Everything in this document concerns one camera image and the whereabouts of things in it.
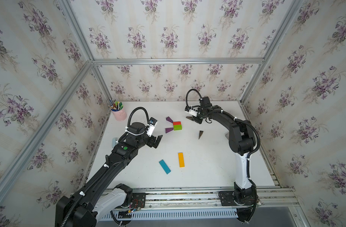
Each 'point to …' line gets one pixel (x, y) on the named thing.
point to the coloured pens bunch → (115, 106)
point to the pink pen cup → (121, 115)
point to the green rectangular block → (177, 127)
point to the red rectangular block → (177, 123)
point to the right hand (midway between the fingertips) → (196, 115)
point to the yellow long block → (181, 160)
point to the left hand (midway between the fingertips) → (154, 131)
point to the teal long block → (166, 168)
